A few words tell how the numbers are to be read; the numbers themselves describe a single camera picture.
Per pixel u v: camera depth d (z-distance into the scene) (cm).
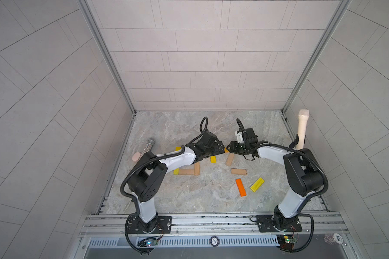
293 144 83
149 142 95
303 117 75
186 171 87
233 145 84
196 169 88
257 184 83
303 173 47
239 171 89
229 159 94
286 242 68
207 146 69
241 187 82
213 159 91
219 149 79
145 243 69
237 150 84
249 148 71
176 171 87
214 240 68
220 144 81
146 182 46
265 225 71
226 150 89
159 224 70
